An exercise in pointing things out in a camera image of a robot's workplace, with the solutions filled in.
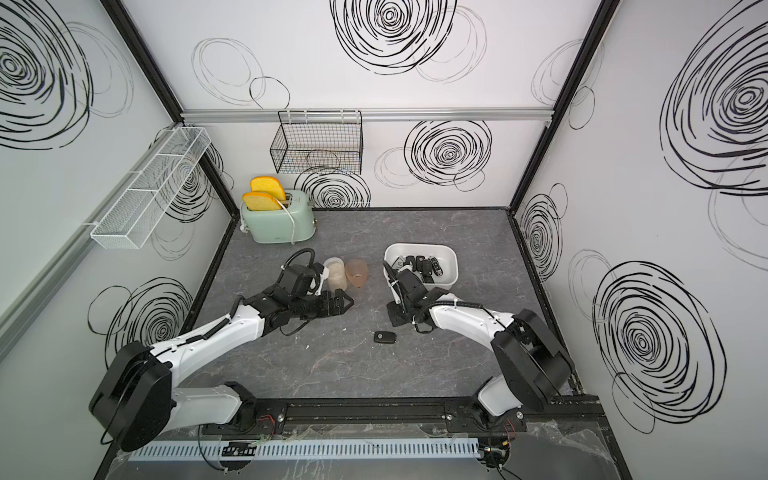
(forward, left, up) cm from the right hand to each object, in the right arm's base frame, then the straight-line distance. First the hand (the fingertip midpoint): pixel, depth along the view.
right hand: (395, 312), depth 88 cm
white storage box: (+22, -17, 0) cm, 28 cm away
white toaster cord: (+31, +56, +1) cm, 64 cm away
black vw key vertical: (+20, -8, -2) cm, 21 cm away
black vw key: (-6, +3, -3) cm, 8 cm away
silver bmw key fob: (+20, -1, -4) cm, 20 cm away
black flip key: (+15, -10, -2) cm, 19 cm away
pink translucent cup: (+15, +13, -1) cm, 20 cm away
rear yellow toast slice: (+36, +43, +17) cm, 59 cm away
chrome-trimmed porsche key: (+19, -14, -3) cm, 23 cm away
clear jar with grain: (+9, +18, +5) cm, 21 cm away
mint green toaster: (+26, +41, +8) cm, 50 cm away
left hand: (-1, +15, +6) cm, 16 cm away
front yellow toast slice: (+29, +44, +17) cm, 56 cm away
